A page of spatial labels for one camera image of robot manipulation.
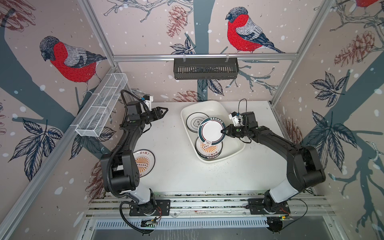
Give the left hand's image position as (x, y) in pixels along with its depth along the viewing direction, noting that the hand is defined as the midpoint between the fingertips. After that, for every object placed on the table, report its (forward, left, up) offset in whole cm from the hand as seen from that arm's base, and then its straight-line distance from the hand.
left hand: (164, 109), depth 84 cm
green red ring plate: (-5, -27, -15) cm, 31 cm away
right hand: (-8, -33, -12) cm, 36 cm away
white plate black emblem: (+10, -17, -22) cm, 30 cm away
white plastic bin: (+18, -34, -19) cm, 43 cm away
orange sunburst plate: (-15, -26, -24) cm, 38 cm away
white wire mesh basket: (-2, +33, +6) cm, 34 cm away
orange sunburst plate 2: (-19, +13, -25) cm, 34 cm away
